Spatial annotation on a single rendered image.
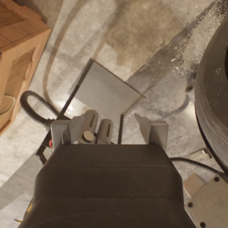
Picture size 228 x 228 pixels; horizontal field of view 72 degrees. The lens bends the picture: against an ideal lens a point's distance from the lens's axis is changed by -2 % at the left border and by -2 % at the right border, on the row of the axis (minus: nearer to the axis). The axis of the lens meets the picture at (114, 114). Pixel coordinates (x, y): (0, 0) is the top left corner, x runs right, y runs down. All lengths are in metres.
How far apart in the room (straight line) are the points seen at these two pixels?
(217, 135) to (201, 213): 0.14
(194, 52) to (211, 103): 0.60
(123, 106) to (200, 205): 0.83
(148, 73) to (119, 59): 0.19
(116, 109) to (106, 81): 0.22
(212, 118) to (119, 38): 0.66
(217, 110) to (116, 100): 0.76
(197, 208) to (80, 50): 0.86
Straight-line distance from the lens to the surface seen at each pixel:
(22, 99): 0.76
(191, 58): 0.98
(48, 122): 0.68
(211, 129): 0.37
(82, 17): 0.92
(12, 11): 0.93
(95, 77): 0.99
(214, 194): 0.35
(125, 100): 1.05
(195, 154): 0.53
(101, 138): 0.75
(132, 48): 0.91
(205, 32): 0.95
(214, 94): 0.41
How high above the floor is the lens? 0.88
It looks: 51 degrees down
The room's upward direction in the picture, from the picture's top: 170 degrees counter-clockwise
